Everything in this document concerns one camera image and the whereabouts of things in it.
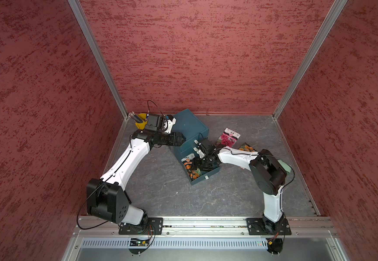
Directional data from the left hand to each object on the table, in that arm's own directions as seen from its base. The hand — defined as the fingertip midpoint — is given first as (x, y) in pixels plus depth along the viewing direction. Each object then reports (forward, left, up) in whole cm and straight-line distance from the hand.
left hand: (177, 142), depth 82 cm
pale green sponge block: (-3, -64, -21) cm, 68 cm away
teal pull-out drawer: (-11, -9, -17) cm, 22 cm away
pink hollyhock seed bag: (+17, -31, -19) cm, 40 cm away
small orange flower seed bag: (-2, -5, -17) cm, 17 cm away
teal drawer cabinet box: (+8, -8, +1) cm, 11 cm away
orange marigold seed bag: (+10, -43, -20) cm, 48 cm away
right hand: (-8, -9, -18) cm, 22 cm away
